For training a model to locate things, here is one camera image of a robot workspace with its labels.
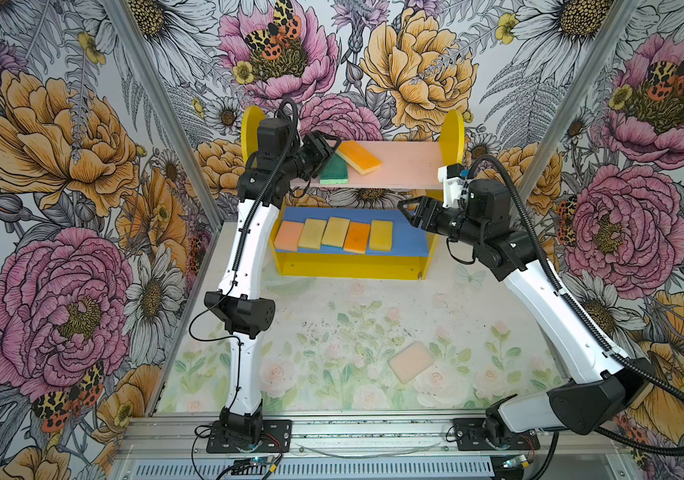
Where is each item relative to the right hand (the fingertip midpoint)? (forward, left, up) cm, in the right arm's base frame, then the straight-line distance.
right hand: (406, 216), depth 69 cm
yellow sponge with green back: (+17, +25, -23) cm, 38 cm away
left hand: (+15, +15, +7) cm, 23 cm away
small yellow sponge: (+16, +3, -23) cm, 28 cm away
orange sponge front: (+14, +11, -22) cm, 28 cm away
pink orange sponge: (+15, +32, -21) cm, 42 cm away
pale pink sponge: (-19, -3, -39) cm, 43 cm away
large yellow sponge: (+17, +17, -22) cm, 33 cm away
